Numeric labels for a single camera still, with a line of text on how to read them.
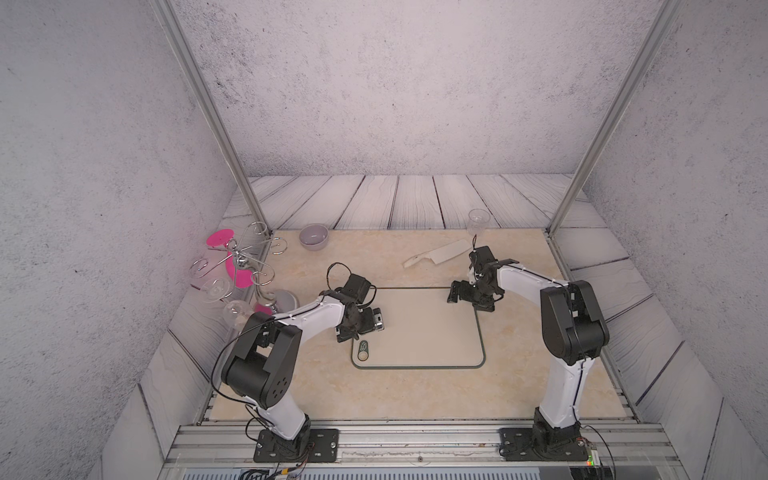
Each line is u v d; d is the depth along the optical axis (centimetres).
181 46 75
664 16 71
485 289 85
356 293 75
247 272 73
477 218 119
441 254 113
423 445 74
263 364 46
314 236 115
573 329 53
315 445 73
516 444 73
